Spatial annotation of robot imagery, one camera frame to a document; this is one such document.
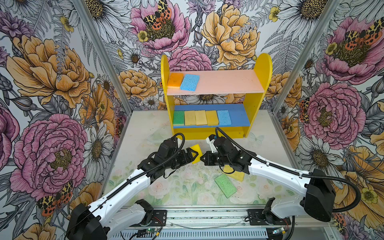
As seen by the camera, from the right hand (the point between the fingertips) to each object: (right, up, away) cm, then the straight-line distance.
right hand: (201, 163), depth 77 cm
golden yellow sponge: (+8, +24, +21) cm, 33 cm away
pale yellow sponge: (-7, +24, +19) cm, 31 cm away
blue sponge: (+15, +24, +21) cm, 35 cm away
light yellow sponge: (0, +24, +20) cm, 32 cm away
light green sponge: (+13, -14, +7) cm, 20 cm away
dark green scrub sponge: (-14, +24, +20) cm, 34 cm away
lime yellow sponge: (+21, -10, +11) cm, 26 cm away
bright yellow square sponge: (-2, +8, +1) cm, 8 cm away
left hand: (-5, +1, 0) cm, 5 cm away
